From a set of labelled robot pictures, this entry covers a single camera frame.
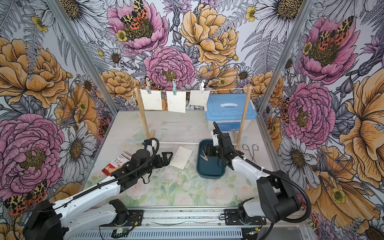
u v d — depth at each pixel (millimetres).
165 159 716
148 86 663
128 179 583
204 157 941
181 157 932
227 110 975
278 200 424
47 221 396
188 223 743
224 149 688
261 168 483
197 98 756
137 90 683
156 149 617
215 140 811
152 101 750
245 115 805
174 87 686
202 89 678
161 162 713
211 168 935
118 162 894
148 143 713
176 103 764
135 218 738
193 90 707
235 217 738
